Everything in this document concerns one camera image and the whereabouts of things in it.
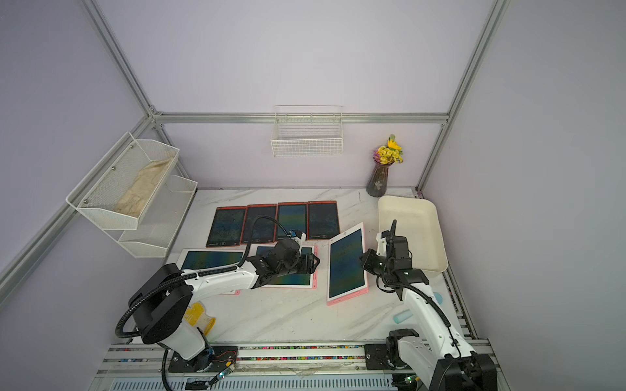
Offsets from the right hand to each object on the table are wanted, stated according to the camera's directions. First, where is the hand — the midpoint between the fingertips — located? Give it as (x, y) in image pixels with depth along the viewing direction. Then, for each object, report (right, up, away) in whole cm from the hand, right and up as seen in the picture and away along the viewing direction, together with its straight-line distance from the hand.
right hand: (359, 260), depth 84 cm
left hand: (-17, -1, +3) cm, 17 cm away
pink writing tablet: (-4, -7, +7) cm, 11 cm away
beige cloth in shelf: (-73, +22, -7) cm, 76 cm away
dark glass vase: (+13, +30, +28) cm, 43 cm away
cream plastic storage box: (+31, +13, +25) cm, 42 cm away
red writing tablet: (-55, +10, +22) cm, 60 cm away
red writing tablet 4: (-13, +13, +24) cm, 30 cm away
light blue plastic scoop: (+16, -18, -2) cm, 24 cm away
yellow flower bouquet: (+15, +42, +17) cm, 48 cm away
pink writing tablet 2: (-65, -2, +12) cm, 66 cm away
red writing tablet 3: (-27, +15, +27) cm, 41 cm away
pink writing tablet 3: (-23, -9, +7) cm, 26 cm away
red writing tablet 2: (-38, +10, +22) cm, 46 cm away
